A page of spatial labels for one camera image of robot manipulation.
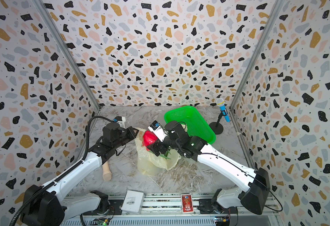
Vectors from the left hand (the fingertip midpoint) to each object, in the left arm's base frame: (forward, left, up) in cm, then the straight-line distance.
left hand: (139, 126), depth 78 cm
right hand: (-10, -8, +5) cm, 14 cm away
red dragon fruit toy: (-11, -7, +6) cm, 14 cm away
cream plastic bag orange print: (-18, -6, -10) cm, 21 cm away
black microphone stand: (+16, -52, -22) cm, 59 cm away
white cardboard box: (-34, +2, -19) cm, 39 cm away
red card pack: (-34, -26, -22) cm, 48 cm away
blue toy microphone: (+18, -49, +1) cm, 52 cm away
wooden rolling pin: (-18, +20, -20) cm, 34 cm away
